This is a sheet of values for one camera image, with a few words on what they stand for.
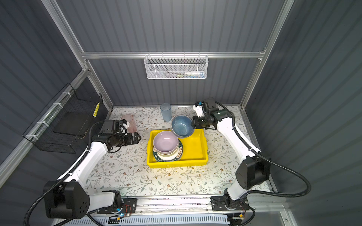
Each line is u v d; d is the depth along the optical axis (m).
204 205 0.75
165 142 0.89
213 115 0.57
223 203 0.73
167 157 0.85
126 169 0.87
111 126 0.64
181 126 0.83
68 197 0.40
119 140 0.69
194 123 0.71
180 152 0.89
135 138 0.77
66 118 0.74
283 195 0.43
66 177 0.42
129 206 0.72
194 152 0.94
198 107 0.74
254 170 0.42
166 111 1.04
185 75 0.91
